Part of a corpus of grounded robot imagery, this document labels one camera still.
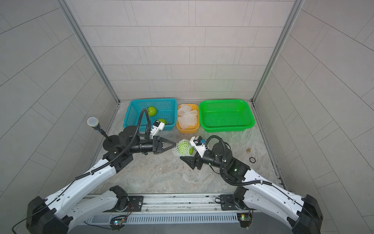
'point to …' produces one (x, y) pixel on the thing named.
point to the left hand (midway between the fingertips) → (175, 147)
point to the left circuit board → (118, 222)
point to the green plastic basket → (225, 115)
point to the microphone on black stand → (111, 142)
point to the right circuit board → (245, 219)
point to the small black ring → (252, 160)
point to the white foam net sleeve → (175, 150)
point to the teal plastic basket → (158, 108)
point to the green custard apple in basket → (152, 111)
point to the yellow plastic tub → (190, 129)
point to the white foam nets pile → (187, 117)
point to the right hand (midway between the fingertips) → (185, 154)
